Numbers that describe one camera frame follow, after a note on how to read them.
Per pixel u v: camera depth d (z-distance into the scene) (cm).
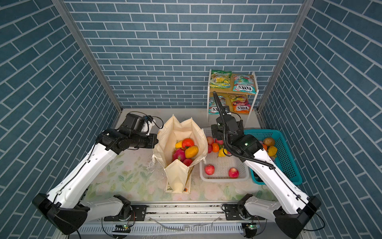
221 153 91
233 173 82
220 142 96
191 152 84
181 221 73
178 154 85
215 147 91
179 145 93
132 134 53
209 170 83
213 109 96
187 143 88
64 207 38
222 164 90
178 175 74
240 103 99
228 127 48
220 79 88
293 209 37
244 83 85
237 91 83
